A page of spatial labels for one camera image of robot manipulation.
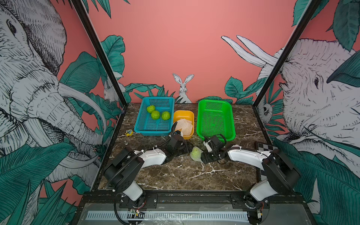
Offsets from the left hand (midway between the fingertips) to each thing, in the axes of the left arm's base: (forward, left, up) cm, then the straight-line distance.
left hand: (192, 145), depth 88 cm
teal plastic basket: (+22, +34, -7) cm, 41 cm away
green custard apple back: (+35, +30, -2) cm, 46 cm away
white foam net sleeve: (-7, -2, 0) cm, 7 cm away
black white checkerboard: (-2, -49, -4) cm, 49 cm away
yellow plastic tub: (+30, +1, -6) cm, 31 cm away
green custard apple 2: (+26, +18, -1) cm, 32 cm away
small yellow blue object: (+15, +45, -6) cm, 48 cm away
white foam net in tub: (+15, +3, 0) cm, 16 cm away
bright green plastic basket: (+27, -22, -6) cm, 35 cm away
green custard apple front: (-7, -2, 0) cm, 7 cm away
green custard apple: (+26, +26, 0) cm, 37 cm away
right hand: (-5, -8, -5) cm, 11 cm away
